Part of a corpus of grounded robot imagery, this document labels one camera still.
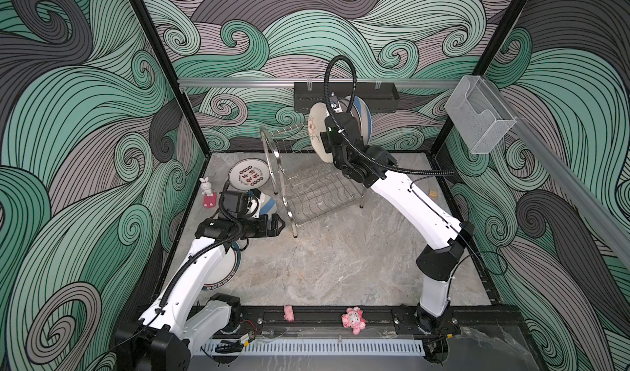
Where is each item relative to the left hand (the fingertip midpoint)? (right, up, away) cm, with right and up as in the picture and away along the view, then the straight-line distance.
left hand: (273, 223), depth 78 cm
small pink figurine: (+5, -26, -5) cm, 27 cm away
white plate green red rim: (-17, -17, +5) cm, 25 cm away
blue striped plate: (-6, +2, +23) cm, 24 cm away
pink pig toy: (+25, -27, -7) cm, 38 cm away
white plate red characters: (-16, +16, +33) cm, 40 cm away
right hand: (+21, +31, -8) cm, 38 cm away
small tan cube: (+66, +7, +26) cm, 71 cm away
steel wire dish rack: (+11, +11, +28) cm, 32 cm away
